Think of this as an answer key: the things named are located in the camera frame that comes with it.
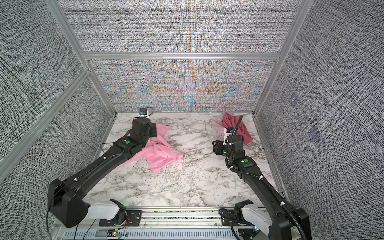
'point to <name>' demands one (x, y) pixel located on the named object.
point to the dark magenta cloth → (229, 121)
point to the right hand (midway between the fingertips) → (216, 141)
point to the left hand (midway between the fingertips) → (152, 123)
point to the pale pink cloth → (217, 121)
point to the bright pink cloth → (159, 151)
